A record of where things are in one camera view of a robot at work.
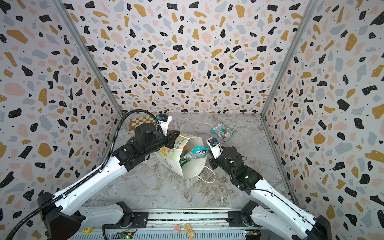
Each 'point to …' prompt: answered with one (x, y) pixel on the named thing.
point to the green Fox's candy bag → (183, 159)
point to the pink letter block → (177, 228)
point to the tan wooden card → (189, 230)
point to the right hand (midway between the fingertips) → (207, 146)
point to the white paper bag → (170, 157)
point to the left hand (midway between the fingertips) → (179, 129)
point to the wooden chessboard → (134, 122)
